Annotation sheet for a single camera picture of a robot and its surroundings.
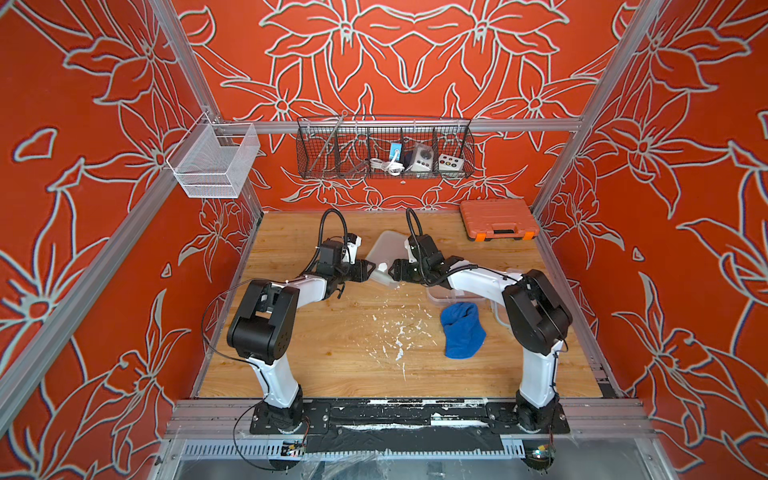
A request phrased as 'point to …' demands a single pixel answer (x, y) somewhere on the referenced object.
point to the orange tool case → (498, 219)
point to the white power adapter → (424, 159)
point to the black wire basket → (376, 148)
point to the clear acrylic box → (215, 159)
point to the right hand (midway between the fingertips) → (388, 271)
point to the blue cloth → (464, 335)
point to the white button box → (450, 163)
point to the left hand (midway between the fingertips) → (370, 263)
